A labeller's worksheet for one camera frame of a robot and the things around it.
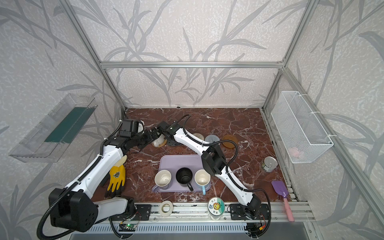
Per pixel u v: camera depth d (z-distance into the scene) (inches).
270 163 33.3
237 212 29.4
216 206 26.8
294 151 28.5
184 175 33.1
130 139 24.0
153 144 35.6
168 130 27.5
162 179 32.4
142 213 28.9
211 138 40.3
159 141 36.8
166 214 29.0
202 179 32.9
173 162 37.9
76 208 15.2
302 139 24.3
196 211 29.6
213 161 23.6
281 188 31.9
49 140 24.9
